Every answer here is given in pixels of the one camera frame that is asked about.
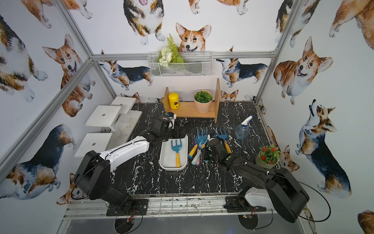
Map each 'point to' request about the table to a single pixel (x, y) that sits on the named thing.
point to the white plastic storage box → (173, 155)
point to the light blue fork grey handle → (195, 160)
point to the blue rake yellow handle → (224, 137)
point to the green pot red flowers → (268, 157)
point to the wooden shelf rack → (187, 109)
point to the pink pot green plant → (203, 99)
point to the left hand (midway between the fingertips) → (182, 126)
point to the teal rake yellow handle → (199, 138)
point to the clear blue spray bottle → (242, 131)
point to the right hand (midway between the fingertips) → (205, 146)
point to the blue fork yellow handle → (177, 148)
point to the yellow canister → (174, 100)
